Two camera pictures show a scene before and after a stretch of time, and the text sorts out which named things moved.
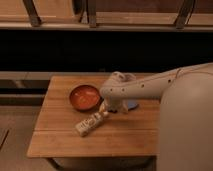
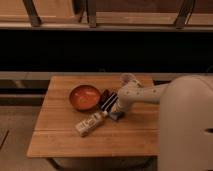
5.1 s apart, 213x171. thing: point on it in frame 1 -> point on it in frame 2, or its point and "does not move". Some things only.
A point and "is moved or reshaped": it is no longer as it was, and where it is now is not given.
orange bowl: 85,97 does not move
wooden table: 133,133 does not move
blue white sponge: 132,105 is moved or reshaped
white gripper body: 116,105 does not move
